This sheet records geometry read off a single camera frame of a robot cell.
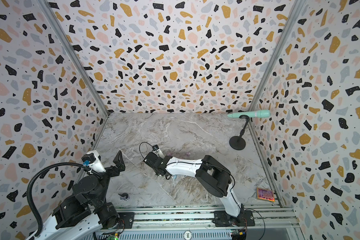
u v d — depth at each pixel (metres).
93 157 0.53
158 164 0.68
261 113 0.78
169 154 0.97
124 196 0.78
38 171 0.68
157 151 0.80
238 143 1.03
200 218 0.76
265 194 0.82
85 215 0.48
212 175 0.54
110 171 0.57
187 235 0.70
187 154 0.99
